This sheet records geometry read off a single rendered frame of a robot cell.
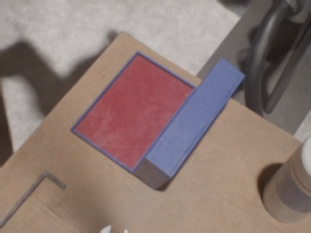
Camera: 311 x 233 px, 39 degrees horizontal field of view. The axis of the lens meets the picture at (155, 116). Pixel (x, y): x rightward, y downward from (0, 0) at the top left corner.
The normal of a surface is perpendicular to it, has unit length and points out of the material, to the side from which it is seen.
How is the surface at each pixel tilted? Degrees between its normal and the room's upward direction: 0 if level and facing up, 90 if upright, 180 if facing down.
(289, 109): 0
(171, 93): 0
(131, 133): 0
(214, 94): 12
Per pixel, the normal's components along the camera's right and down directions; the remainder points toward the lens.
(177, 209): 0.00, -0.40
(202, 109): 0.18, -0.28
